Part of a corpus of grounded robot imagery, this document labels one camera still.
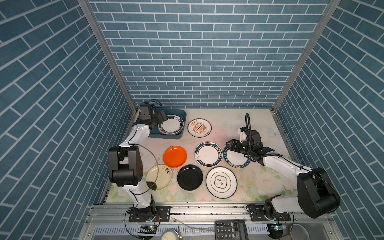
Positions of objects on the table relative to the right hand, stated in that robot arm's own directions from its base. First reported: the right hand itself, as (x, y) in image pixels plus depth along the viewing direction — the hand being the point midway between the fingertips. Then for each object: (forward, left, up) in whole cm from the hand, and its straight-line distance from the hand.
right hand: (228, 142), depth 89 cm
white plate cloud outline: (-20, +3, -11) cm, 23 cm away
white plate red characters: (+13, +39, -7) cm, 42 cm away
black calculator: (-42, 0, -9) cm, 43 cm away
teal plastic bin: (+7, +48, -5) cm, 49 cm away
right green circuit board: (-39, -24, -12) cm, 47 cm away
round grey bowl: (-40, -32, -10) cm, 52 cm away
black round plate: (-18, +22, -12) cm, 31 cm away
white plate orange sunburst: (+17, +19, -9) cm, 27 cm away
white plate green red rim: (+22, +39, -8) cm, 46 cm away
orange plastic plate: (-7, +33, -10) cm, 35 cm away
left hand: (+12, +44, +7) cm, 46 cm away
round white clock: (-46, +27, -6) cm, 54 cm away
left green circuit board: (-45, +39, -13) cm, 61 cm away
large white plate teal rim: (-4, +11, -9) cm, 15 cm away
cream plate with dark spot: (-21, +39, -9) cm, 45 cm away
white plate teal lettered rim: (-5, -6, -11) cm, 14 cm away
